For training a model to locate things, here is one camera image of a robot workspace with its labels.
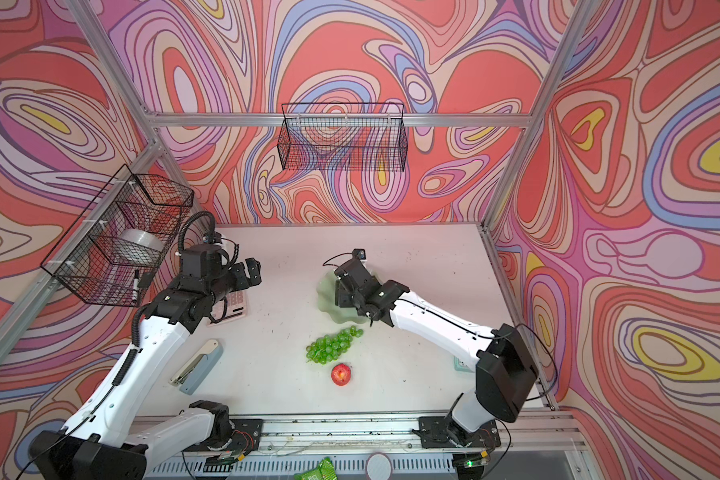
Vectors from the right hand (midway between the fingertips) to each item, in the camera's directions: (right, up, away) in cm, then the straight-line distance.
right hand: (351, 295), depth 82 cm
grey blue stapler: (-42, -20, -2) cm, 46 cm away
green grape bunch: (-6, -14, 0) cm, 16 cm away
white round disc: (+7, -36, -17) cm, 40 cm away
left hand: (-27, +9, -5) cm, 29 cm away
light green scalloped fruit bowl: (-9, -1, +12) cm, 15 cm away
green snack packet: (-6, -39, -14) cm, 42 cm away
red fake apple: (-3, -21, -3) cm, 21 cm away
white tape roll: (-51, +16, -9) cm, 54 cm away
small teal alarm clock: (+31, -20, 0) cm, 37 cm away
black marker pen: (-52, +3, -11) cm, 53 cm away
